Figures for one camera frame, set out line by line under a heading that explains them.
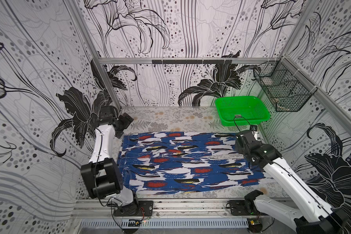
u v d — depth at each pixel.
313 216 0.38
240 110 1.16
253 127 0.63
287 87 0.88
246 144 0.55
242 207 0.72
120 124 0.75
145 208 0.73
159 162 0.88
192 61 0.90
